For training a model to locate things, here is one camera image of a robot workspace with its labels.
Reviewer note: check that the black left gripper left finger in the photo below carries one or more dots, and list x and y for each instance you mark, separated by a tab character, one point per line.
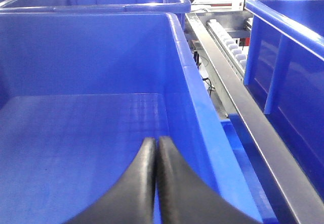
136	183

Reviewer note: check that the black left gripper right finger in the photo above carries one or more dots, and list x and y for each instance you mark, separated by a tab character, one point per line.
182	196

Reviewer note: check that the steel rack on castors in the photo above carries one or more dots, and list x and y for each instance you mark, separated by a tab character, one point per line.
250	115

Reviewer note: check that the row of blue bins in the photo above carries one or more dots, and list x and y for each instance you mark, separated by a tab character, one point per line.
76	82

